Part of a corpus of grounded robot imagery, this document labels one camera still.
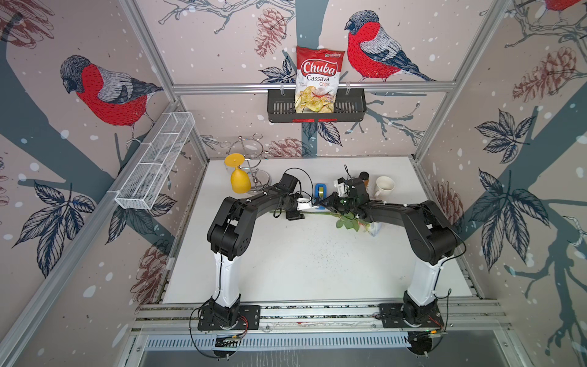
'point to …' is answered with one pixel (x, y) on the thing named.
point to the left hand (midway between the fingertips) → (305, 203)
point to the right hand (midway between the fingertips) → (318, 202)
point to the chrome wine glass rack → (251, 149)
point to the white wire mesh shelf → (141, 186)
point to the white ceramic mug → (384, 185)
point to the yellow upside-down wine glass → (240, 179)
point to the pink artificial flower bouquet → (348, 220)
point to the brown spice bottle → (364, 177)
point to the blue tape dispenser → (320, 192)
